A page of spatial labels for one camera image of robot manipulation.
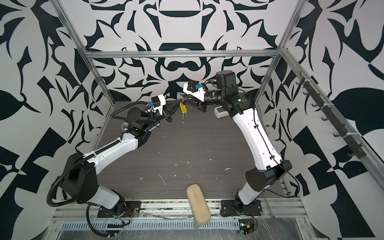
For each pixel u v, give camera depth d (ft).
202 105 1.80
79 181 1.39
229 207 2.44
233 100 1.52
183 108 1.99
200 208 2.39
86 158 1.46
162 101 1.79
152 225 2.54
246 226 2.33
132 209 2.40
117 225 2.39
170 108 1.99
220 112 3.53
